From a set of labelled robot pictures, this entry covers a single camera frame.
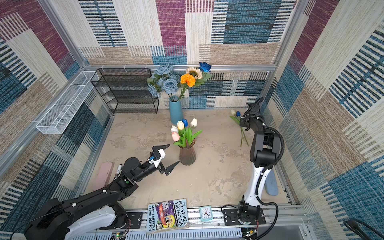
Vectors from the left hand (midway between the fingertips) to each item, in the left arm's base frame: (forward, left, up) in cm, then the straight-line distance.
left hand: (173, 150), depth 72 cm
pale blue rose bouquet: (+40, +7, +11) cm, 42 cm away
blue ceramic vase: (+36, +2, -8) cm, 37 cm away
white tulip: (+9, 0, +5) cm, 10 cm away
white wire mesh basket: (+12, +54, +10) cm, 56 cm away
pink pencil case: (-3, +42, -22) cm, 48 cm away
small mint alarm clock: (-23, -15, -21) cm, 35 cm away
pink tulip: (+3, -2, +6) cm, 7 cm away
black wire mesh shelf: (+54, +38, -6) cm, 67 cm away
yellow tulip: (+8, -4, +8) cm, 12 cm away
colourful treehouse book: (-24, +3, -21) cm, 32 cm away
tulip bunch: (+41, -43, -21) cm, 63 cm away
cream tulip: (+15, -10, +2) cm, 18 cm away
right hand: (+30, -45, -15) cm, 56 cm away
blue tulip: (+12, -6, +7) cm, 15 cm away
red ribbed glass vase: (+9, -6, -21) cm, 23 cm away
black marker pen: (+1, +34, -22) cm, 41 cm away
